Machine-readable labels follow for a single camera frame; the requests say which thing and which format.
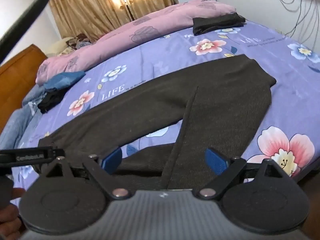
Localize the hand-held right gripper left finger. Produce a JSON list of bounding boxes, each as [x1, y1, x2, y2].
[[41, 147, 132, 201]]

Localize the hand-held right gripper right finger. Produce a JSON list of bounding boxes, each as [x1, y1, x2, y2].
[[199, 148, 290, 201]]

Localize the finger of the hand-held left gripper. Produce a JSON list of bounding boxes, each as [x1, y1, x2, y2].
[[0, 148, 66, 167]]

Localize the dark brown ribbed pants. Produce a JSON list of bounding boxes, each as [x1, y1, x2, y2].
[[37, 54, 277, 191]]

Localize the folded dark pants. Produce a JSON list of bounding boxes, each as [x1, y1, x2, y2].
[[192, 12, 247, 36]]

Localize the person's left hand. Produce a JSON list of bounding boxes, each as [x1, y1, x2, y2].
[[0, 187, 27, 240]]

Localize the light denim jeans pile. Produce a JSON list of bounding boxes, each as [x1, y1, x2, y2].
[[0, 84, 48, 151]]

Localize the folded black clothing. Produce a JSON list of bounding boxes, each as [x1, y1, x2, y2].
[[37, 89, 67, 114]]

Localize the wooden headboard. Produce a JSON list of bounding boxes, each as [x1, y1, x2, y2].
[[0, 44, 48, 133]]

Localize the folded blue jeans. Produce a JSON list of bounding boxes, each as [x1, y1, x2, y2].
[[44, 71, 86, 93]]

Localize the cream pillow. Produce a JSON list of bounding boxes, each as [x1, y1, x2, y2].
[[46, 37, 75, 57]]

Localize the purple floral bed sheet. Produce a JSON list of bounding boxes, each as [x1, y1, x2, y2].
[[11, 20, 320, 200]]

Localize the dark patterned pillow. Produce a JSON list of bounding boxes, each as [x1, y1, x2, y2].
[[65, 33, 92, 50]]

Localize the pink floral quilt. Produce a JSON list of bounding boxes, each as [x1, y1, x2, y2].
[[35, 0, 237, 85]]

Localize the beige patterned curtain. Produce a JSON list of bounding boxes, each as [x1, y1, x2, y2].
[[49, 0, 178, 43]]

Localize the black braided cable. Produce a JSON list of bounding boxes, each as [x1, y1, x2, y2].
[[0, 0, 54, 63]]

